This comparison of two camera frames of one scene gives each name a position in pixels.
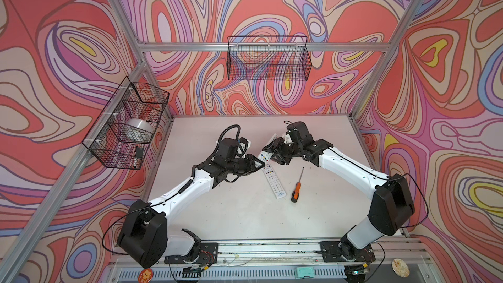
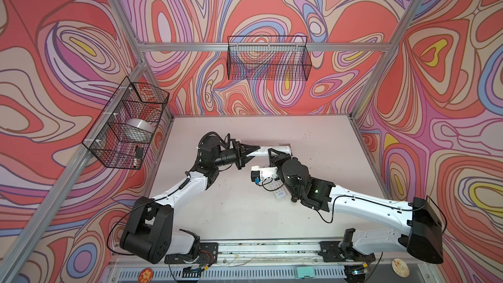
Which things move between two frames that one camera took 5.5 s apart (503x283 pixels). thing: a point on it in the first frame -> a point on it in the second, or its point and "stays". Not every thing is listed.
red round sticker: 145,275 stays
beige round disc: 400,268 stays
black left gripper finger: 256,159 -> 247,149
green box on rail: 302,272 stays
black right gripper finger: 276,156 stays
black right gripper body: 295,148 -> 293,194
